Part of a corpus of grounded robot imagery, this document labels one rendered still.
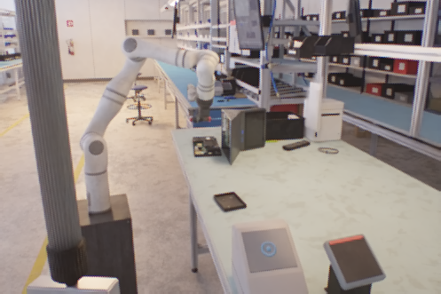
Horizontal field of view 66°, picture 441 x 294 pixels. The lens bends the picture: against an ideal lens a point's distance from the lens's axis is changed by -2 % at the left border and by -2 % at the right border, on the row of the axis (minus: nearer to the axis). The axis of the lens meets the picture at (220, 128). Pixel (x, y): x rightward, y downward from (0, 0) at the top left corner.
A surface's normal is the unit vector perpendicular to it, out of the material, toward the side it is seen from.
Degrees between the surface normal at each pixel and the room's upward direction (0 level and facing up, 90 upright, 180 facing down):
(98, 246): 90
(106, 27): 90
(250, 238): 30
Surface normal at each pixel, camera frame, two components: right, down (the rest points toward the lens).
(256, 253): 0.09, -0.71
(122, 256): 0.33, 0.25
